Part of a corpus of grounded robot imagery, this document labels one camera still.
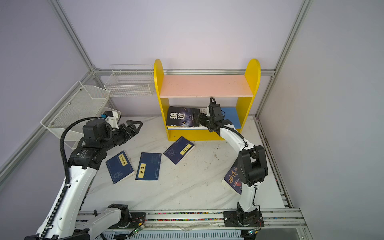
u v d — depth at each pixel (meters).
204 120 0.82
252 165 0.50
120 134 0.58
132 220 0.72
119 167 0.92
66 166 0.42
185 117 0.93
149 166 0.93
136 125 0.63
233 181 0.84
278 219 0.75
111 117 0.60
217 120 0.71
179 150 0.99
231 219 0.73
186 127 0.93
